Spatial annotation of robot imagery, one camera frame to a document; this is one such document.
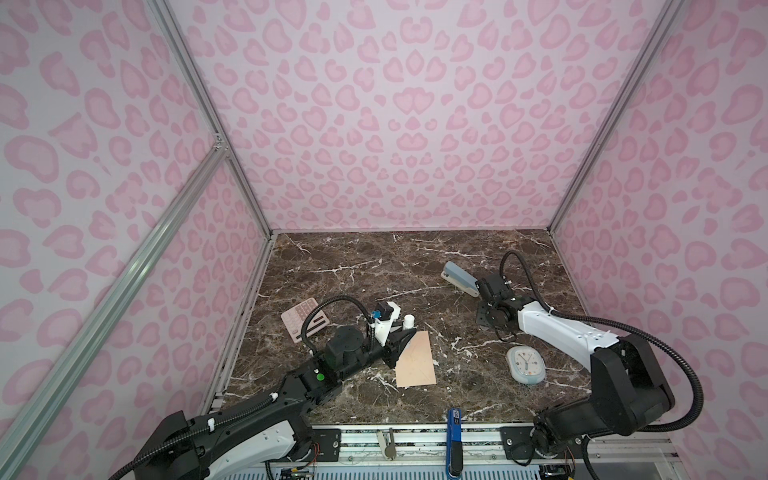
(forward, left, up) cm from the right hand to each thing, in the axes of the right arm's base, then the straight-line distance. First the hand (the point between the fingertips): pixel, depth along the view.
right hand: (487, 315), depth 90 cm
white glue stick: (-12, +24, +18) cm, 32 cm away
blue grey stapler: (+15, +7, -2) cm, 16 cm away
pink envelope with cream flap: (-13, +21, -7) cm, 26 cm away
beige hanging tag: (-34, +28, -4) cm, 45 cm away
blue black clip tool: (-33, +13, -4) cm, 35 cm away
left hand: (-12, +23, +16) cm, 30 cm away
